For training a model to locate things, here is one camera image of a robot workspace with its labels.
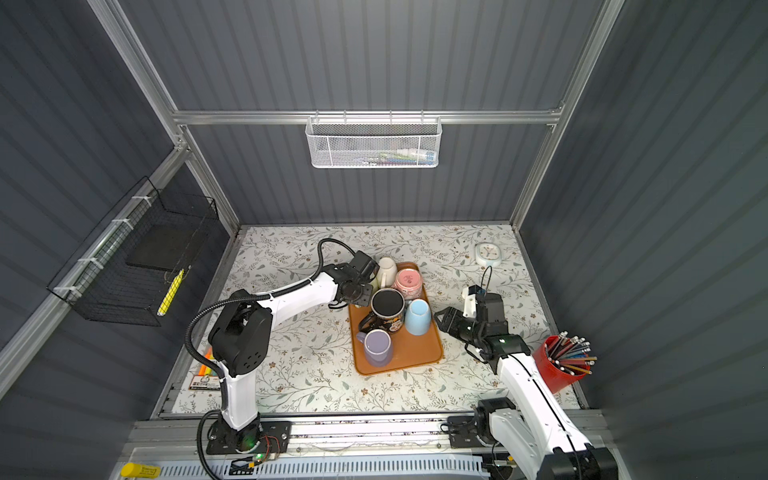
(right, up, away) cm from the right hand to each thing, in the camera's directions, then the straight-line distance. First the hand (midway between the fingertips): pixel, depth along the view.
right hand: (445, 320), depth 82 cm
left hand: (-24, +6, +12) cm, 27 cm away
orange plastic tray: (-10, -10, +4) cm, 15 cm away
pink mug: (-10, +10, +9) cm, 17 cm away
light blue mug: (-7, 0, +3) cm, 8 cm away
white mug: (-16, +13, +11) cm, 24 cm away
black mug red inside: (-16, +2, +2) cm, 17 cm away
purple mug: (-19, -7, -2) cm, 20 cm away
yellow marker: (-70, -29, -18) cm, 78 cm away
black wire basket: (-80, +15, -10) cm, 82 cm away
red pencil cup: (+28, -9, -9) cm, 30 cm away
